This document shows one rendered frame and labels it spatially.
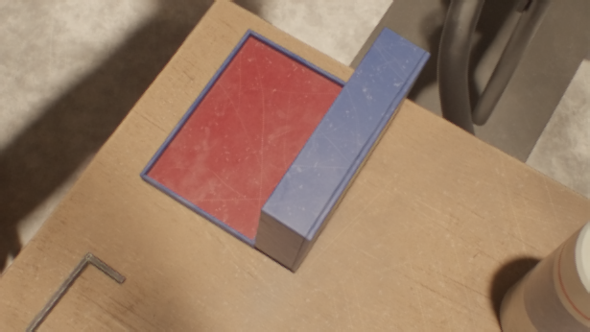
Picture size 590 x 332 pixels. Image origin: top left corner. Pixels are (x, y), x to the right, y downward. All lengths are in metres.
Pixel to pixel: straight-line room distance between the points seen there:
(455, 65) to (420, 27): 0.47
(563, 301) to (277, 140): 0.27
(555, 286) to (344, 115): 0.17
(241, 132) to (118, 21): 0.66
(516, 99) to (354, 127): 0.72
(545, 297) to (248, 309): 0.22
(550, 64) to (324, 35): 0.35
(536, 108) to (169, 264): 0.74
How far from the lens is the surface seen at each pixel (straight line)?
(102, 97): 1.22
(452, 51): 0.78
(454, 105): 0.80
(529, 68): 1.25
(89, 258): 0.63
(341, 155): 0.51
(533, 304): 0.54
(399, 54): 0.55
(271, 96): 0.66
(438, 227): 0.63
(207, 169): 0.64
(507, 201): 0.65
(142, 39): 1.26
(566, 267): 0.47
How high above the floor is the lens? 1.06
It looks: 69 degrees down
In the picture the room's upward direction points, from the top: straight up
